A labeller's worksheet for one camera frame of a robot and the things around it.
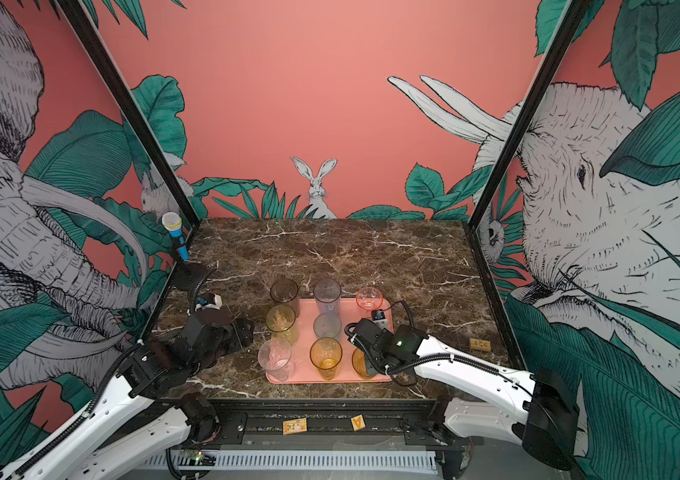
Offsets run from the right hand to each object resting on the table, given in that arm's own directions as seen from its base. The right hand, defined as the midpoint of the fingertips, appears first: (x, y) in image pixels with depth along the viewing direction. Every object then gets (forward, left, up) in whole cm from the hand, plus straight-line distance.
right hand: (371, 358), depth 77 cm
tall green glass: (+10, +26, 0) cm, 27 cm away
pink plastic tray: (-1, +19, -8) cm, 21 cm away
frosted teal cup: (+11, +13, -4) cm, 17 cm away
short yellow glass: (0, +3, -6) cm, 6 cm away
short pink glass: (+22, -1, -8) cm, 24 cm away
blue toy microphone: (+35, +59, +16) cm, 70 cm away
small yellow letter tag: (-14, +4, -8) cm, 16 cm away
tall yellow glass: (-2, +12, +7) cm, 14 cm away
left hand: (+5, +32, +9) cm, 34 cm away
